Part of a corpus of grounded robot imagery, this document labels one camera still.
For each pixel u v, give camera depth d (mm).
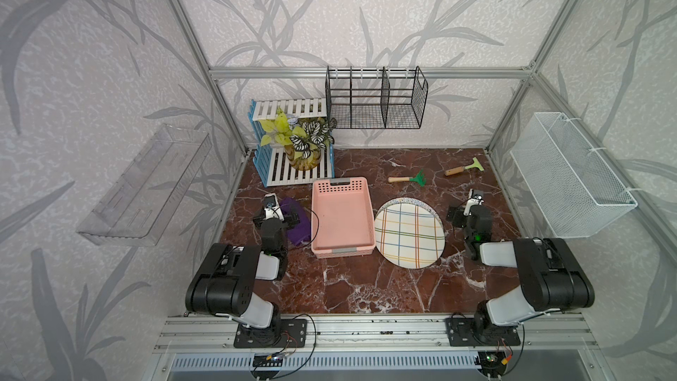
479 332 668
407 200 1019
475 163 1118
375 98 1038
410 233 906
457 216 860
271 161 1141
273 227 694
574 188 632
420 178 1089
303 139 889
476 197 806
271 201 768
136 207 656
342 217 990
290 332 735
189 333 743
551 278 450
